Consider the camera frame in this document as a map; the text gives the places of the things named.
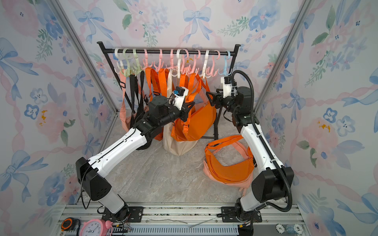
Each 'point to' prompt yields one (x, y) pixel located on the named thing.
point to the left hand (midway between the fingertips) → (194, 102)
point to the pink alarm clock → (96, 227)
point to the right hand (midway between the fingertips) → (213, 90)
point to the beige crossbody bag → (175, 146)
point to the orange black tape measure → (70, 223)
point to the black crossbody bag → (134, 106)
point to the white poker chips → (290, 229)
